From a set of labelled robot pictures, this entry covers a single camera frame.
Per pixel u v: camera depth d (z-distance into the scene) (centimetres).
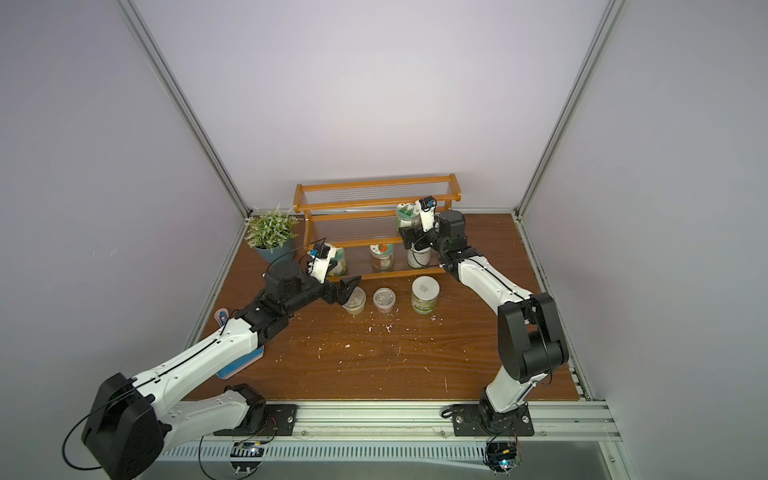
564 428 73
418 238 77
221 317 89
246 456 72
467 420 72
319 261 66
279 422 73
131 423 38
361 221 88
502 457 68
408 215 88
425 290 87
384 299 89
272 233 94
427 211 74
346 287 69
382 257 97
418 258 98
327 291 69
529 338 45
